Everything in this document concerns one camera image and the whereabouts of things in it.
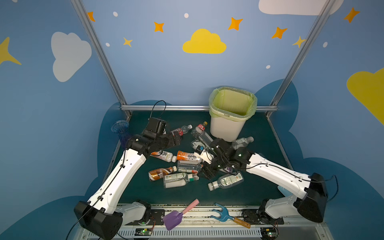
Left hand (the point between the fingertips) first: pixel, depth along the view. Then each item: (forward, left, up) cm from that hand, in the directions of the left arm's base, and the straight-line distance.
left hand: (176, 140), depth 74 cm
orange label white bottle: (+2, -2, -20) cm, 20 cm away
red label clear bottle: (+27, -2, -24) cm, 36 cm away
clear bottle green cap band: (+19, -18, -25) cm, 36 cm away
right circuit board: (-36, -46, -26) cm, 64 cm away
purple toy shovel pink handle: (-31, 0, -25) cm, 40 cm away
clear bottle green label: (-13, -28, -21) cm, 37 cm away
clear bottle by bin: (+13, -42, -21) cm, 49 cm away
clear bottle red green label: (-2, -6, -26) cm, 26 cm away
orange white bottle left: (+2, +9, -21) cm, 23 cm away
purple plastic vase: (+14, +35, -7) cm, 39 cm away
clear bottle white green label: (-13, -1, -20) cm, 24 cm away
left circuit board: (-36, +15, -26) cm, 47 cm away
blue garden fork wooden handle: (-30, -25, -24) cm, 46 cm away
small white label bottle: (+12, -10, -22) cm, 27 cm away
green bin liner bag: (+36, -35, -6) cm, 50 cm away
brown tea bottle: (-10, +11, -20) cm, 25 cm away
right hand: (-11, -14, -8) cm, 19 cm away
